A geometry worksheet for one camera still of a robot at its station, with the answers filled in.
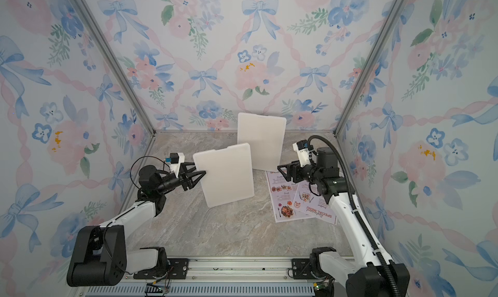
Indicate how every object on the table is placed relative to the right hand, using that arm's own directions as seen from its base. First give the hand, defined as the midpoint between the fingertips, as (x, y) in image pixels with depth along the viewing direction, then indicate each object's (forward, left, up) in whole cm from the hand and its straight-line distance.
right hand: (288, 164), depth 77 cm
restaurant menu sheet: (-1, 0, -24) cm, 24 cm away
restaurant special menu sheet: (-6, -14, -24) cm, 28 cm away
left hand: (-1, +35, -2) cm, 35 cm away
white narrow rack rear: (+21, +8, -5) cm, 23 cm away
